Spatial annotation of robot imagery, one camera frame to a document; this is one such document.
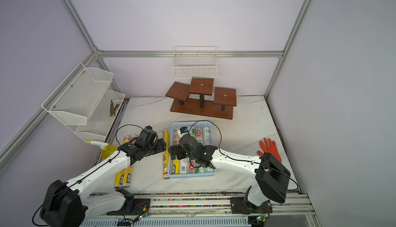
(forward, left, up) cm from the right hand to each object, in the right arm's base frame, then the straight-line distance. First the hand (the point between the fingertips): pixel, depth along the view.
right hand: (177, 149), depth 80 cm
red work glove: (+7, -55, -13) cm, 57 cm away
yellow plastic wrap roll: (-4, +2, -9) cm, 10 cm away
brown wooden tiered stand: (+40, -12, -1) cm, 42 cm away
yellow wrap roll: (0, +8, -9) cm, 12 cm away
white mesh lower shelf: (+21, +49, +1) cm, 54 cm away
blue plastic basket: (+5, -10, +15) cm, 19 cm away
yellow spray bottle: (+1, +39, -1) cm, 39 cm away
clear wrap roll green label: (+12, -16, -7) cm, 21 cm away
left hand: (+3, +10, -3) cm, 11 cm away
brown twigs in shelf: (+27, +43, +3) cm, 51 cm away
